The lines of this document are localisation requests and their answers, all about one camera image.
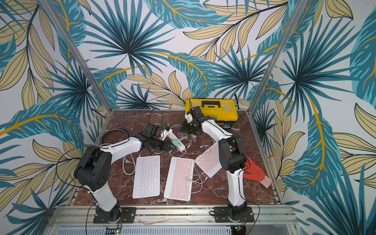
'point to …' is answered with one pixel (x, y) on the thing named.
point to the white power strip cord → (135, 168)
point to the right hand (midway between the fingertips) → (180, 129)
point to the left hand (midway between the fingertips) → (173, 148)
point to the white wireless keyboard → (147, 182)
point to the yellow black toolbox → (223, 112)
